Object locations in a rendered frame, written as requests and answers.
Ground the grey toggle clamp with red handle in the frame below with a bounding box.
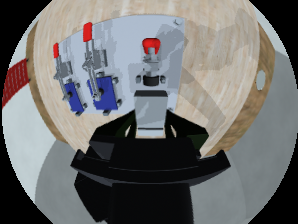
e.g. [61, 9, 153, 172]
[53, 43, 73, 102]

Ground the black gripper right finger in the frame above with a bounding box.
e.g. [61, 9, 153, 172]
[164, 109, 209, 150]

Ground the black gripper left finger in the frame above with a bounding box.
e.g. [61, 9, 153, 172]
[93, 109, 137, 138]

